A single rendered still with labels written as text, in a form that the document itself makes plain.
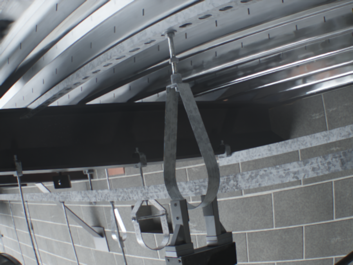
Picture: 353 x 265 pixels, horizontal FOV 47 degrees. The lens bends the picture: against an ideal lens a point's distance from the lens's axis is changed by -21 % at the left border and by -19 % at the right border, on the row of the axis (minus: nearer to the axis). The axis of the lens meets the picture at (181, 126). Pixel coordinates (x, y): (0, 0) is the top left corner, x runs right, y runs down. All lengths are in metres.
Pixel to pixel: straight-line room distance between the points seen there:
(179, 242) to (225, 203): 1.76
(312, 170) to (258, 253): 1.49
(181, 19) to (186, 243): 0.37
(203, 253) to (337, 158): 0.35
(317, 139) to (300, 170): 0.62
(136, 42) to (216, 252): 0.41
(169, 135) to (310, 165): 0.32
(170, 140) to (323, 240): 1.43
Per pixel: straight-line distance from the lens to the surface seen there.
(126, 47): 0.92
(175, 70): 0.83
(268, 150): 1.77
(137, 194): 1.45
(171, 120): 0.84
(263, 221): 2.37
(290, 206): 2.24
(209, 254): 0.81
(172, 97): 0.84
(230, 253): 0.84
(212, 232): 0.84
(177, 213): 0.79
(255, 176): 1.10
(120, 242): 1.63
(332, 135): 1.58
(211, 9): 0.75
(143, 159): 1.63
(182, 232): 0.79
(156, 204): 1.66
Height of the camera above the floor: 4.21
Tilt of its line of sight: 6 degrees up
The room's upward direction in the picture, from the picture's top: 8 degrees counter-clockwise
